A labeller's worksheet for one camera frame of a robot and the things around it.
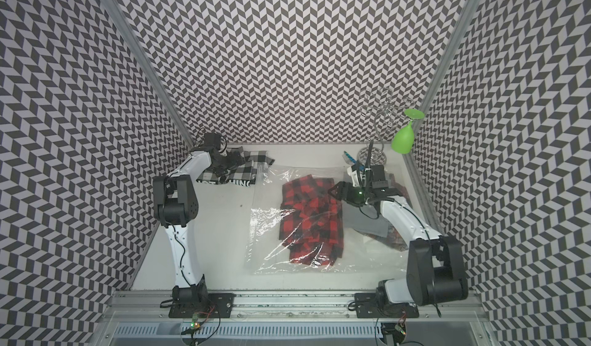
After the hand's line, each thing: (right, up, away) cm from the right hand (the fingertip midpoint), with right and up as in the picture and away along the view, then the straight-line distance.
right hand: (335, 197), depth 85 cm
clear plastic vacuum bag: (-25, -19, -6) cm, 32 cm away
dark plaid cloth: (+22, -15, 0) cm, 27 cm away
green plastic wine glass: (+27, +22, +3) cm, 35 cm away
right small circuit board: (+17, -37, -17) cm, 44 cm away
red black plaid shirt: (-9, -10, +2) cm, 13 cm away
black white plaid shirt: (-38, +7, +18) cm, 43 cm away
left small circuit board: (-43, -34, -18) cm, 58 cm away
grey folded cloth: (+10, -5, -11) cm, 16 cm away
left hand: (-42, +12, +20) cm, 48 cm away
